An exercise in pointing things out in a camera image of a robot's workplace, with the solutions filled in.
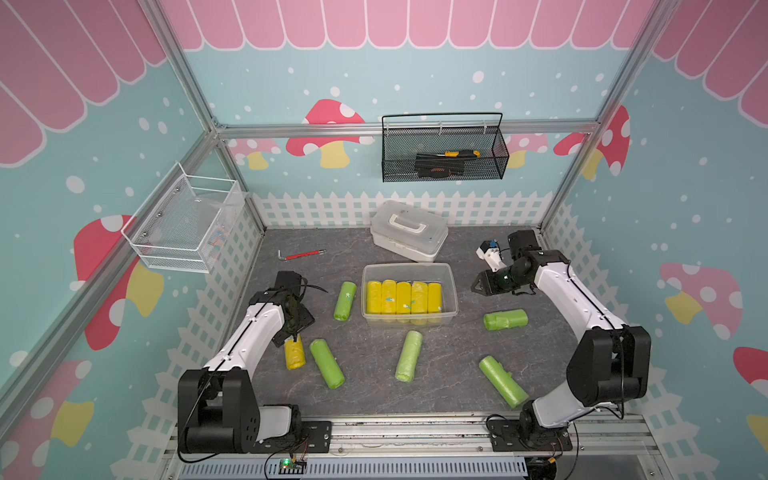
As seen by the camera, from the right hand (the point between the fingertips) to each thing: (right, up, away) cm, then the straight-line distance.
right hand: (479, 286), depth 87 cm
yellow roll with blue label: (-17, -4, +8) cm, 19 cm away
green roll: (-41, -6, +10) cm, 42 cm away
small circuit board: (-51, -43, -14) cm, 68 cm away
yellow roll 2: (-22, -5, +9) cm, 24 cm away
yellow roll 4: (-53, -19, -3) cm, 56 cm away
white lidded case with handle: (-20, +18, +18) cm, 32 cm away
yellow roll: (-31, -5, +10) cm, 33 cm away
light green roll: (-21, -20, -2) cm, 29 cm away
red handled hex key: (-60, +9, +26) cm, 66 cm away
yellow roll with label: (-26, -5, +9) cm, 28 cm away
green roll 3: (-44, -22, -3) cm, 49 cm away
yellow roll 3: (-11, -5, +12) cm, 17 cm away
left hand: (-53, -13, -1) cm, 54 cm away
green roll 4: (+5, -25, -5) cm, 26 cm away
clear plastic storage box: (-8, +3, +13) cm, 16 cm away
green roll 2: (+9, -11, +4) cm, 15 cm away
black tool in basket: (-12, +35, +2) cm, 37 cm away
